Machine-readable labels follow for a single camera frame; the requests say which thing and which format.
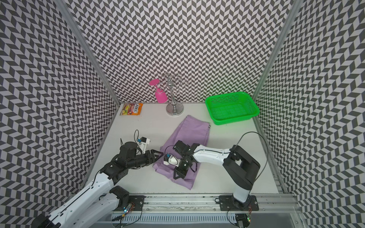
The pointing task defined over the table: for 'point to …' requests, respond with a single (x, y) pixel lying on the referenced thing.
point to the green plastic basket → (232, 108)
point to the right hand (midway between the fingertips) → (177, 178)
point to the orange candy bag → (130, 109)
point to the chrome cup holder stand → (174, 109)
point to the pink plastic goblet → (160, 96)
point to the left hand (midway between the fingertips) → (161, 157)
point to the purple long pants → (194, 131)
